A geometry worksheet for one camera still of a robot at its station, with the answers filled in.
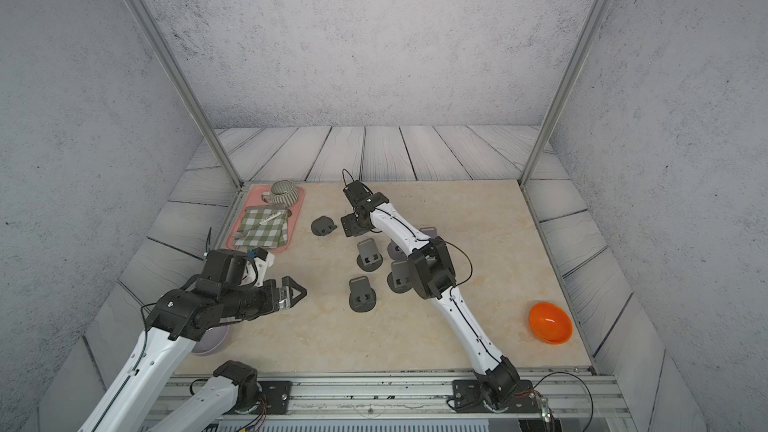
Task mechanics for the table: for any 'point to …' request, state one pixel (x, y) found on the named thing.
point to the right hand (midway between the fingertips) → (359, 224)
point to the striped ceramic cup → (282, 192)
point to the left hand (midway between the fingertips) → (297, 297)
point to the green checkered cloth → (263, 227)
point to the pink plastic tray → (253, 197)
